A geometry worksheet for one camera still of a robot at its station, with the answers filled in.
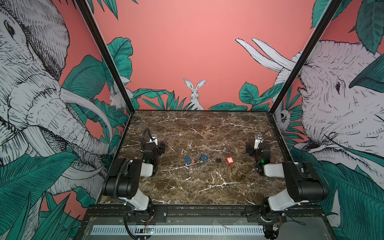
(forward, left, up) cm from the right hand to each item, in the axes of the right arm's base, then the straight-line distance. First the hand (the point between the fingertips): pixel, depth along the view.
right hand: (256, 140), depth 94 cm
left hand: (0, +66, +1) cm, 66 cm away
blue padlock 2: (-8, +33, -8) cm, 35 cm away
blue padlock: (-10, +44, -7) cm, 45 cm away
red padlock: (-10, +17, -7) cm, 21 cm away
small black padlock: (-10, +24, -9) cm, 27 cm away
